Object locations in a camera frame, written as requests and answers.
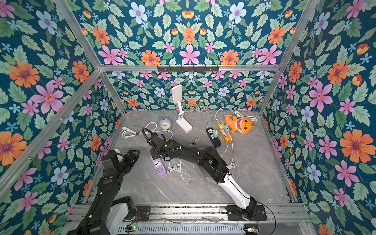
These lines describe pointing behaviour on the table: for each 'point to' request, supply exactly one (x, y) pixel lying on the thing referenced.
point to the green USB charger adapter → (215, 133)
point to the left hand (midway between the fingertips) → (138, 153)
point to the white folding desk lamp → (176, 97)
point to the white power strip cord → (236, 113)
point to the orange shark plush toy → (243, 125)
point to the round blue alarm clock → (165, 123)
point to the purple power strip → (158, 165)
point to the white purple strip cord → (128, 133)
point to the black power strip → (216, 141)
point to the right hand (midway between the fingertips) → (158, 148)
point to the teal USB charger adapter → (226, 129)
